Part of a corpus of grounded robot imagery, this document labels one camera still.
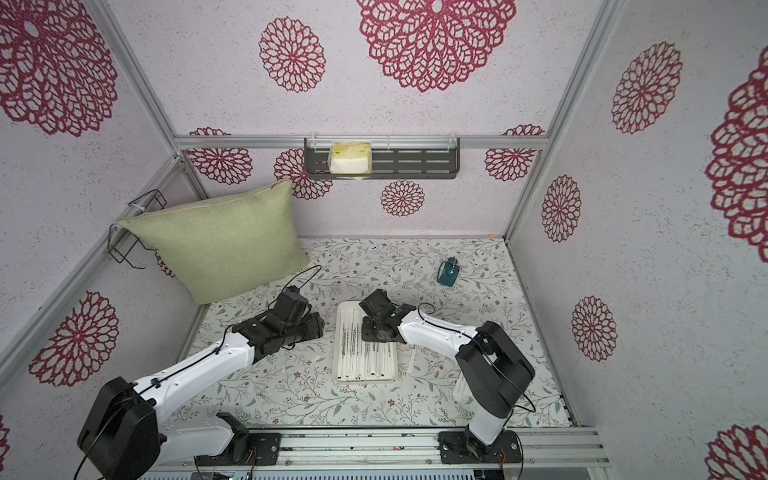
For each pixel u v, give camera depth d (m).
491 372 0.45
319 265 1.11
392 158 0.93
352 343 0.91
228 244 0.82
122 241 0.73
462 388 0.83
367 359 0.87
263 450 0.73
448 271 1.02
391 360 0.88
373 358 0.85
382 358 0.87
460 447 0.74
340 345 0.90
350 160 0.91
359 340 0.92
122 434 0.40
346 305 1.00
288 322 0.64
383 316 0.69
